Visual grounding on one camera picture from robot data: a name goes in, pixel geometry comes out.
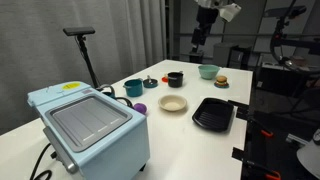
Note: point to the beige bowl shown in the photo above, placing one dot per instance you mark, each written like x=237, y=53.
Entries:
x=172, y=102

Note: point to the grey cabinet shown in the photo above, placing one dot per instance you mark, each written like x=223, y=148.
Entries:
x=231, y=55

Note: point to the small teal plate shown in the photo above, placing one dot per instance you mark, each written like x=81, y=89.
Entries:
x=221, y=86

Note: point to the small dark toy object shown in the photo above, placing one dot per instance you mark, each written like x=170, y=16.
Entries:
x=150, y=82

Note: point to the black toy pot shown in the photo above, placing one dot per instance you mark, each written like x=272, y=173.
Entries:
x=175, y=80

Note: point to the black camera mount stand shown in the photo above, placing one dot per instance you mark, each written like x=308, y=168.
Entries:
x=281, y=30

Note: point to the black waste bin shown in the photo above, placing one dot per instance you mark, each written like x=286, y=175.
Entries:
x=196, y=57

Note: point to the mint green bowl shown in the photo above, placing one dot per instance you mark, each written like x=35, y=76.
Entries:
x=208, y=71

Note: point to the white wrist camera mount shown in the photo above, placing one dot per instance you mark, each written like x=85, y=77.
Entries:
x=230, y=12

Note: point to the purple plush toy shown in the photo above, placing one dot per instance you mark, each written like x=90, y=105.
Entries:
x=140, y=108

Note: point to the black tripod stand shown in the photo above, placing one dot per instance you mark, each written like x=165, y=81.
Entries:
x=87, y=60

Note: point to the black grill pan tray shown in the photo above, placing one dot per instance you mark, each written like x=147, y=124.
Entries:
x=213, y=114

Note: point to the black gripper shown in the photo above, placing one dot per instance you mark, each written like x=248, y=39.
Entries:
x=206, y=17

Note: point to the toy burger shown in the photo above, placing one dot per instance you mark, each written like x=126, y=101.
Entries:
x=221, y=80

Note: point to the black camera bar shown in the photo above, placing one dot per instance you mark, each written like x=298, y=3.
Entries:
x=79, y=31

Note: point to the teal toy pot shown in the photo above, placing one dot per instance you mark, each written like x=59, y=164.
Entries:
x=134, y=88

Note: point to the white round lamp shade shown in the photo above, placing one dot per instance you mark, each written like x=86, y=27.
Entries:
x=310, y=158

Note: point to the small orange toy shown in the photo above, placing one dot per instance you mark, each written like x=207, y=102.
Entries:
x=164, y=79

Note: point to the yellow sticker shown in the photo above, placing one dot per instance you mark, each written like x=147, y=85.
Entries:
x=70, y=85

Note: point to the light blue toaster oven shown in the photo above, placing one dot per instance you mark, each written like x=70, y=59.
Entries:
x=93, y=133

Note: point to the black camera on stand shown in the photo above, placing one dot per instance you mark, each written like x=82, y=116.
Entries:
x=285, y=11

